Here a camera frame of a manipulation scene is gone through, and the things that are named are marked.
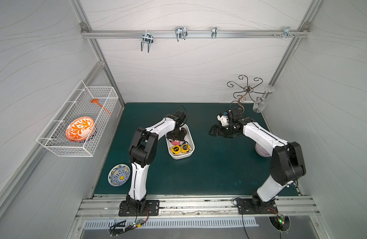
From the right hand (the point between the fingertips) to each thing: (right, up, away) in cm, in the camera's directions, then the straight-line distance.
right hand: (215, 132), depth 90 cm
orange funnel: (-67, +18, -12) cm, 70 cm away
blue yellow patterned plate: (-57, -24, -6) cm, 62 cm away
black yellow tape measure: (-19, -11, +3) cm, 22 cm away
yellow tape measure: (-25, -11, +3) cm, 28 cm away
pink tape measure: (-25, -7, +6) cm, 27 cm away
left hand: (-24, -5, +8) cm, 25 cm away
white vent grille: (-50, -43, -18) cm, 68 cm away
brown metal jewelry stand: (+18, +26, -4) cm, 32 cm away
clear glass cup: (+28, +17, +1) cm, 33 cm away
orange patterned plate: (-64, +4, -26) cm, 70 cm away
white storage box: (-16, -5, +6) cm, 18 cm away
